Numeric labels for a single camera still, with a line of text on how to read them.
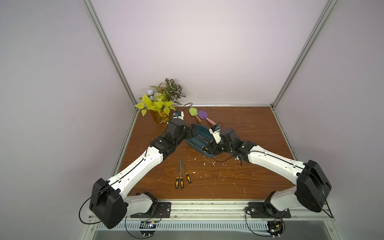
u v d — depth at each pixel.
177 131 0.58
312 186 0.41
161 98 1.00
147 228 0.72
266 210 0.65
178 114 0.67
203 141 0.99
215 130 0.73
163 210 0.74
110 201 0.38
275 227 0.70
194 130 0.71
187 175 0.85
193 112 1.18
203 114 1.14
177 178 0.83
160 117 1.06
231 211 0.74
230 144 0.62
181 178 0.83
